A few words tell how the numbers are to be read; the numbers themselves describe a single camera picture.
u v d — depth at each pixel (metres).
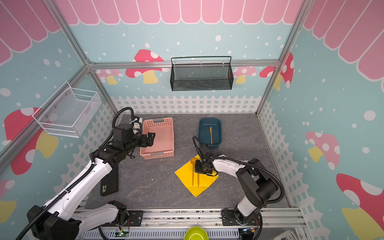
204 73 0.94
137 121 0.65
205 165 0.68
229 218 0.74
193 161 0.94
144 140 0.68
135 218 0.75
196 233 0.70
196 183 0.86
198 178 0.87
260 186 0.45
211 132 1.09
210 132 1.09
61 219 0.40
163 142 0.97
